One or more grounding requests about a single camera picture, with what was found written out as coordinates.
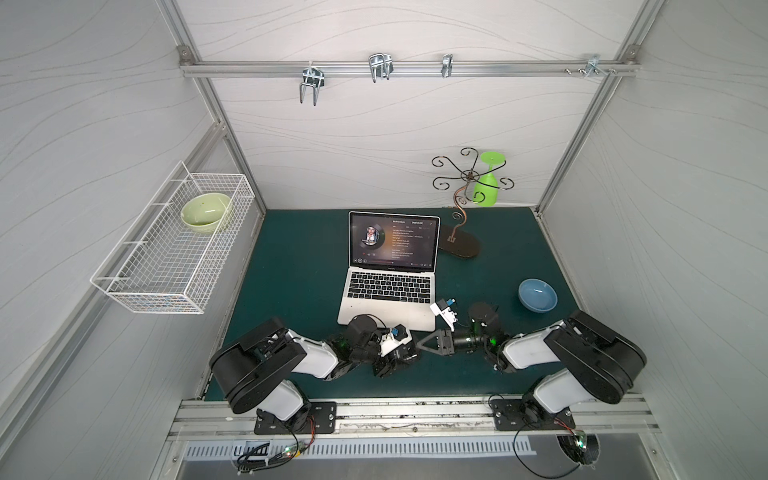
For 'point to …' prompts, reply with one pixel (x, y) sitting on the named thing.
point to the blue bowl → (537, 295)
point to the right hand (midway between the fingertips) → (418, 345)
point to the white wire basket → (170, 258)
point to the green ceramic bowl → (202, 213)
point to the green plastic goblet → (486, 186)
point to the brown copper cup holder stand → (472, 177)
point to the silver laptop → (393, 261)
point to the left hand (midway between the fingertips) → (405, 356)
